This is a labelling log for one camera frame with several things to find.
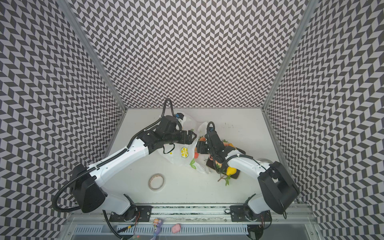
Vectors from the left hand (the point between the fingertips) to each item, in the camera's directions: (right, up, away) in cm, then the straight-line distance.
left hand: (190, 135), depth 77 cm
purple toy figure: (-14, -39, -9) cm, 43 cm away
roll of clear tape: (-19, -27, +6) cm, 33 cm away
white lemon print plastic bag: (-2, -11, +5) cm, 12 cm away
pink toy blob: (-6, -41, -10) cm, 43 cm away
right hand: (+6, -9, +10) cm, 14 cm away
